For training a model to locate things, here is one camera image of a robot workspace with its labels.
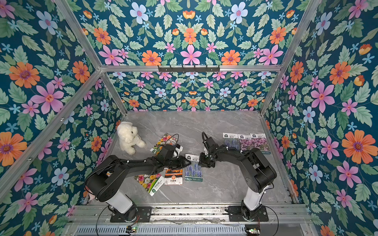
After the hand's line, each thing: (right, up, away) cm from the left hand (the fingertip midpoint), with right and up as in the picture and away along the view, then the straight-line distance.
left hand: (192, 163), depth 87 cm
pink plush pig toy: (-53, -15, -11) cm, 56 cm away
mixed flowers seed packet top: (-19, +13, +16) cm, 28 cm away
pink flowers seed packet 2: (+46, +12, +15) cm, 50 cm away
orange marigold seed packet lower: (-11, -8, -1) cm, 14 cm away
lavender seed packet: (+1, -6, -1) cm, 6 cm away
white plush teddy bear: (-38, +18, -3) cm, 42 cm away
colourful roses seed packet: (-23, -11, -3) cm, 26 cm away
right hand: (+6, -1, +5) cm, 8 cm away
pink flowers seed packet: (+36, +11, +14) cm, 41 cm away
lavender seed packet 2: (+27, +12, +15) cm, 33 cm away
